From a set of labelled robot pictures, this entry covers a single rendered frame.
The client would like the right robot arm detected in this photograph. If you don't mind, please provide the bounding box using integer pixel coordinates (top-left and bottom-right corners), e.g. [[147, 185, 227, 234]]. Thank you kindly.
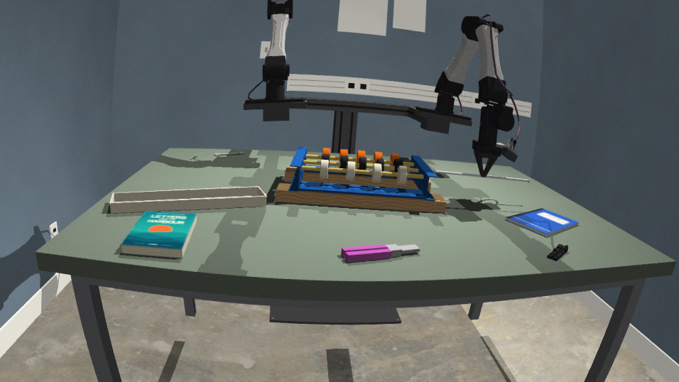
[[245, 0, 305, 104]]

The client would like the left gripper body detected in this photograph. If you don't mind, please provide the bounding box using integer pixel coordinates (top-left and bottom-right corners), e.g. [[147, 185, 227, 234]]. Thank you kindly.
[[472, 124, 516, 156]]

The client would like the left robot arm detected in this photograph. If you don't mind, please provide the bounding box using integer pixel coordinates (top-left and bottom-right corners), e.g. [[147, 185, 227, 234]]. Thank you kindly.
[[415, 16, 514, 131]]

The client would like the teal paperback book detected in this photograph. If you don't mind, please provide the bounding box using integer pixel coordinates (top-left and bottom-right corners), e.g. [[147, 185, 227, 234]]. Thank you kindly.
[[120, 211, 197, 258]]

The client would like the light brown wooden block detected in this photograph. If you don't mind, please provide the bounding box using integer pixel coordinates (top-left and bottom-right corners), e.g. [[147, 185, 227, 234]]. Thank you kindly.
[[284, 167, 419, 190], [276, 183, 446, 213]]

